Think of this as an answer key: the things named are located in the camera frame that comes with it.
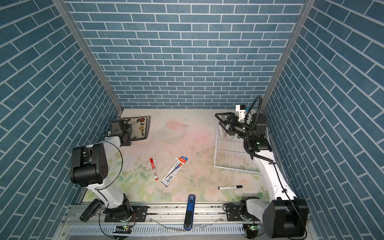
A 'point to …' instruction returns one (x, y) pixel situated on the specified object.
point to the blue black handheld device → (188, 221)
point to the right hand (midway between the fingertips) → (216, 118)
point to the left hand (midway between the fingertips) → (130, 128)
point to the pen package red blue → (178, 165)
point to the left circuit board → (122, 229)
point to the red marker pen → (153, 167)
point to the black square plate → (140, 125)
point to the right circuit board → (253, 227)
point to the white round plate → (223, 131)
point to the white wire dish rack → (231, 153)
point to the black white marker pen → (230, 187)
